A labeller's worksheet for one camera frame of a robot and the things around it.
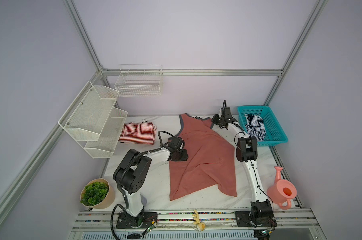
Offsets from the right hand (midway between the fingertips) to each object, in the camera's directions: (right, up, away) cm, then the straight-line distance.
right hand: (211, 117), depth 117 cm
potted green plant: (-63, -41, -45) cm, 88 cm away
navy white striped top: (+33, -7, -6) cm, 34 cm away
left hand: (-21, -29, -22) cm, 42 cm away
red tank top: (-4, -29, -24) cm, 38 cm away
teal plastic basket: (+43, -12, -13) cm, 47 cm away
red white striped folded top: (-56, -12, -16) cm, 59 cm away
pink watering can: (+27, -40, -45) cm, 66 cm away
